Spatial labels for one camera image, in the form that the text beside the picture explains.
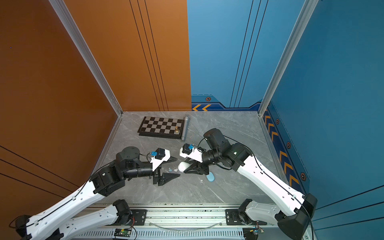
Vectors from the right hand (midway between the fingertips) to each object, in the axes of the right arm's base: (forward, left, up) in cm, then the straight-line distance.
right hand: (185, 165), depth 64 cm
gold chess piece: (+36, +10, -20) cm, 42 cm away
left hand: (-2, +3, +3) cm, 4 cm away
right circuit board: (-22, -30, -29) cm, 47 cm away
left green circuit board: (-21, +31, -29) cm, 47 cm away
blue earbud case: (+4, -12, -25) cm, 28 cm away
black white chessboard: (+39, +21, -21) cm, 49 cm away
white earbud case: (-1, +1, +1) cm, 2 cm away
